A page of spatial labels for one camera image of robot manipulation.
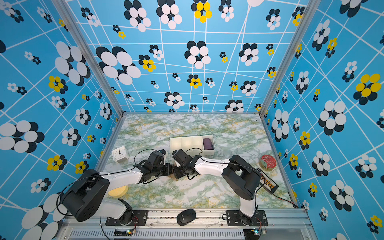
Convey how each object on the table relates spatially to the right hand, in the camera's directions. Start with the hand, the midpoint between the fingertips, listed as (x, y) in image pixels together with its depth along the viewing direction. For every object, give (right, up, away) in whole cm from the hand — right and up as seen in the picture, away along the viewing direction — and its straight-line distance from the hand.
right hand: (176, 173), depth 87 cm
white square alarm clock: (-36, +10, +6) cm, 38 cm away
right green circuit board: (+39, -23, -17) cm, 48 cm away
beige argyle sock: (-1, -1, -3) cm, 3 cm away
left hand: (-1, +2, +2) cm, 3 cm away
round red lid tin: (+55, +6, +2) cm, 56 cm away
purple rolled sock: (+19, +16, +9) cm, 27 cm away
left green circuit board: (-20, -23, -17) cm, 35 cm away
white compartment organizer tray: (+10, +14, +15) cm, 23 cm away
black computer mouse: (+7, -16, -15) cm, 23 cm away
